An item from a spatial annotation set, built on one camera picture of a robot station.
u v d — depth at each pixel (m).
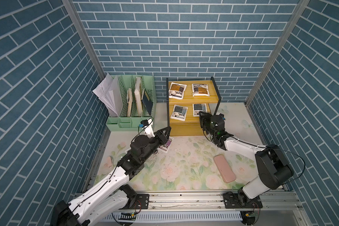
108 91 0.87
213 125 0.67
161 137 0.62
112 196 0.59
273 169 0.46
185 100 0.77
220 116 0.88
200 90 0.78
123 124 1.00
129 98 0.96
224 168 0.84
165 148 0.94
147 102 1.08
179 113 0.90
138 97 0.94
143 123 0.63
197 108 0.93
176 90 0.77
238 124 1.11
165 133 0.71
